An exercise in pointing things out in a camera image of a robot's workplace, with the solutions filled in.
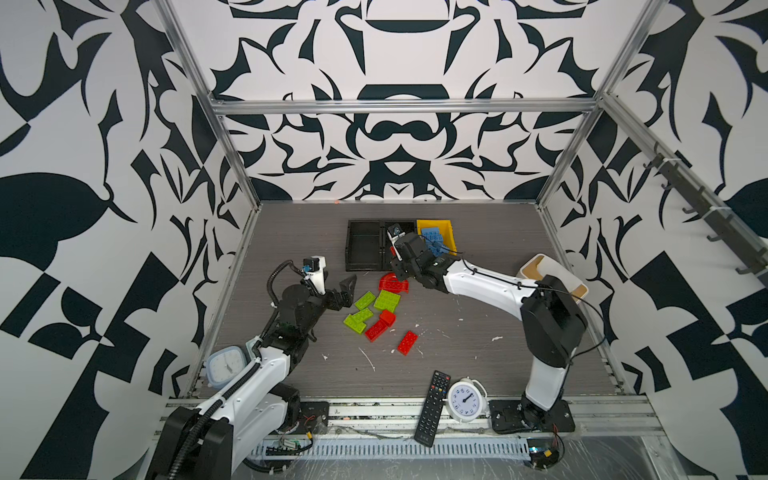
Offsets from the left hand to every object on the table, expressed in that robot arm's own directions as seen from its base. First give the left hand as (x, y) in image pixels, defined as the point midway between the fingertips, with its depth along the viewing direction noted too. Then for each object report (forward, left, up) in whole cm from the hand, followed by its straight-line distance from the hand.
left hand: (340, 269), depth 81 cm
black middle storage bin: (+23, -21, -10) cm, 33 cm away
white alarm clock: (-30, -31, -15) cm, 45 cm away
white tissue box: (+6, -59, -11) cm, 61 cm away
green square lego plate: (-2, -13, -16) cm, 20 cm away
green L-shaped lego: (-8, -4, -15) cm, 17 cm away
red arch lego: (+4, -14, -15) cm, 21 cm away
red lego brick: (+3, -17, -16) cm, 24 cm away
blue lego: (+21, -30, -16) cm, 40 cm away
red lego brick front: (-14, -18, -16) cm, 28 cm away
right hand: (+8, -16, -5) cm, 19 cm away
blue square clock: (-20, +31, -14) cm, 39 cm away
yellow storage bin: (+23, -34, -11) cm, 42 cm away
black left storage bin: (+23, -5, -20) cm, 31 cm away
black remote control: (-28, -24, -16) cm, 40 cm away
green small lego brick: (0, -7, -17) cm, 18 cm away
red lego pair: (-8, -12, -16) cm, 21 cm away
